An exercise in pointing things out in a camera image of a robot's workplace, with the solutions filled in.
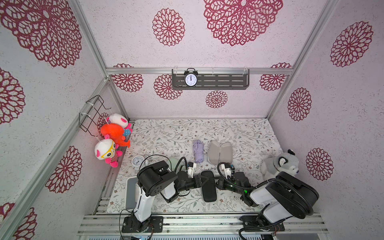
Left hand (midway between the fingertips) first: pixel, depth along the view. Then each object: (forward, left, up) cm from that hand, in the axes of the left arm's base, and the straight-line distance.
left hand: (208, 180), depth 87 cm
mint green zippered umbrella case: (-4, +17, +32) cm, 36 cm away
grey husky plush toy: (+5, -35, +10) cm, 37 cm away
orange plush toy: (+24, +56, +16) cm, 63 cm away
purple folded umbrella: (+19, +5, +1) cm, 20 cm away
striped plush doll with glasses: (+10, +56, +18) cm, 59 cm away
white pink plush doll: (+33, +56, +17) cm, 68 cm away
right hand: (0, 0, +2) cm, 2 cm away
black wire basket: (+20, +61, +33) cm, 72 cm away
